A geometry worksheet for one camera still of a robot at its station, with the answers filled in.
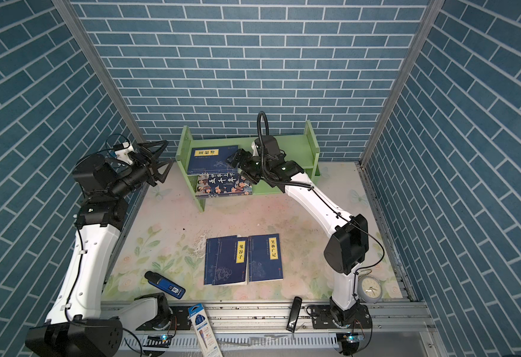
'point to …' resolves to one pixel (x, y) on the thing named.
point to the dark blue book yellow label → (231, 262)
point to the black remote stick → (294, 314)
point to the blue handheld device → (164, 285)
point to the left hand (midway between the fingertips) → (172, 151)
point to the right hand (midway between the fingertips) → (229, 162)
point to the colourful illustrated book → (222, 184)
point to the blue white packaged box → (207, 338)
